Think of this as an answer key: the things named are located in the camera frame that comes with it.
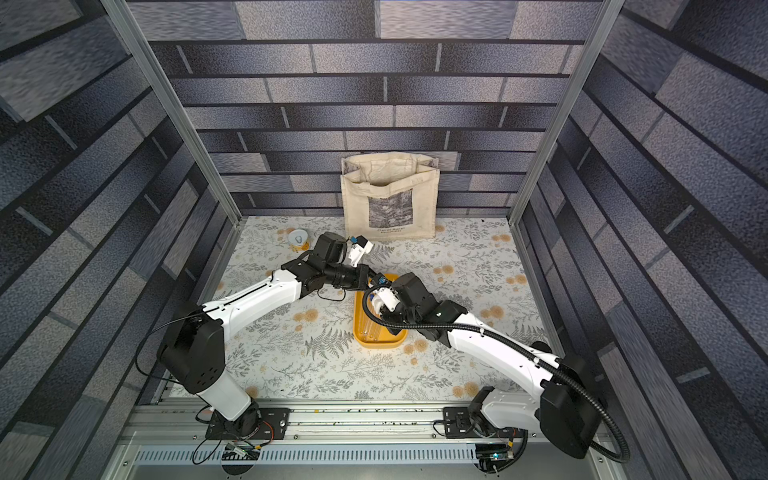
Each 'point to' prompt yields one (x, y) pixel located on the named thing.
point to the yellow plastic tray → (367, 334)
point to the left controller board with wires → (240, 451)
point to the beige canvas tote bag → (389, 196)
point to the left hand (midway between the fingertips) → (384, 281)
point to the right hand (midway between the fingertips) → (381, 305)
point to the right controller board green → (494, 452)
